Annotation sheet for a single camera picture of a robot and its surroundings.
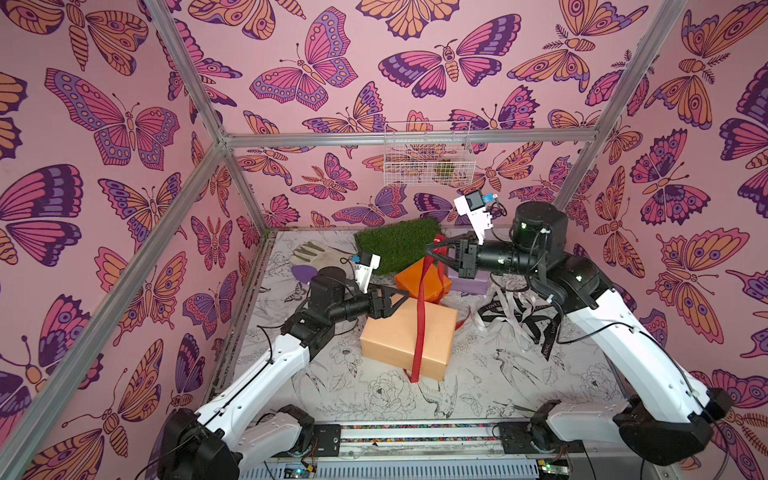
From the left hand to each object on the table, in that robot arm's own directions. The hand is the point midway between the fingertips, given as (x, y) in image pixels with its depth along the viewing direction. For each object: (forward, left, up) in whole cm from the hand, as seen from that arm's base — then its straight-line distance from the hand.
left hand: (405, 293), depth 71 cm
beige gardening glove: (+33, +31, -26) cm, 52 cm away
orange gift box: (+19, -3, -22) cm, 30 cm away
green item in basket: (+42, -13, +6) cm, 44 cm away
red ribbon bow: (-4, -4, -1) cm, 5 cm away
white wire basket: (+47, -9, +8) cm, 49 cm away
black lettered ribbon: (+9, -32, -25) cm, 42 cm away
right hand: (-1, -4, +18) cm, 18 cm away
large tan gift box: (-5, +3, -14) cm, 15 cm away
